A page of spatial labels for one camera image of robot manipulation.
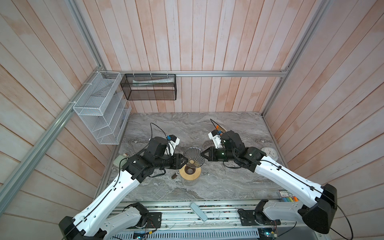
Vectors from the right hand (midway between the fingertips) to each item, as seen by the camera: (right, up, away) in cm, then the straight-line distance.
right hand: (200, 154), depth 72 cm
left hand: (-8, -4, -4) cm, 9 cm away
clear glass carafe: (-5, -18, +12) cm, 22 cm away
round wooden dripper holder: (-5, -11, +6) cm, 13 cm away
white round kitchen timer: (+48, -3, +23) cm, 53 cm away
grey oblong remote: (+1, -31, +1) cm, 31 cm away
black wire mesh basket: (-34, +44, +34) cm, 65 cm away
